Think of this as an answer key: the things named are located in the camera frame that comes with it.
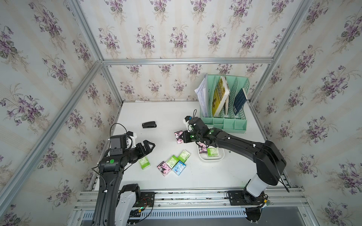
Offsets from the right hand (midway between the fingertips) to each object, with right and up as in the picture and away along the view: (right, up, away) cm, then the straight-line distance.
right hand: (180, 137), depth 83 cm
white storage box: (+15, -13, +5) cm, 20 cm away
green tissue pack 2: (+2, -12, +3) cm, 13 cm away
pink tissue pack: (-2, +2, 0) cm, 3 cm away
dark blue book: (+45, +25, +22) cm, 56 cm away
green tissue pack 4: (-5, -15, +1) cm, 16 cm away
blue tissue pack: (-1, -18, -1) cm, 18 cm away
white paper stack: (+14, +28, +6) cm, 32 cm away
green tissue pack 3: (-22, -15, +1) cm, 27 cm away
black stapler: (-24, +6, +19) cm, 31 cm away
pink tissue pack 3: (-10, -18, -1) cm, 21 cm away
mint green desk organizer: (+39, +9, +15) cm, 43 cm away
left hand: (-16, -4, -11) cm, 20 cm away
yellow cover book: (+28, +28, +12) cm, 41 cm away
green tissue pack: (+20, -10, +5) cm, 23 cm away
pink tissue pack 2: (+14, -8, +6) cm, 17 cm away
